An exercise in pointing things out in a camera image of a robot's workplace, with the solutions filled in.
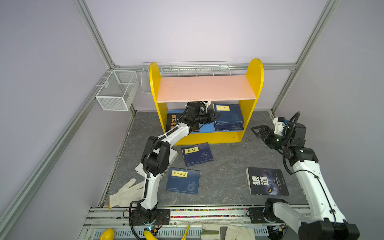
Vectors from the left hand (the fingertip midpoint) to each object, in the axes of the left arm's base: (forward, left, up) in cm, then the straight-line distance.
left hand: (224, 117), depth 85 cm
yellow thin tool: (-53, +25, -20) cm, 62 cm away
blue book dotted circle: (-11, +17, -23) cm, 31 cm away
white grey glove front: (-52, +11, -22) cm, 58 cm away
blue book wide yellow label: (-1, -4, -7) cm, 8 cm away
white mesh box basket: (+32, +68, -3) cm, 75 cm away
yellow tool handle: (-52, +40, -17) cm, 67 cm away
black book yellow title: (+8, +31, -8) cm, 34 cm away
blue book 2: (-27, +25, -23) cm, 44 cm away
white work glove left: (-33, +56, -24) cm, 69 cm away
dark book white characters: (-31, -22, -22) cm, 44 cm away
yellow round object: (-50, +59, -18) cm, 79 cm away
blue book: (+5, -6, -3) cm, 9 cm away
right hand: (-14, -14, +2) cm, 20 cm away
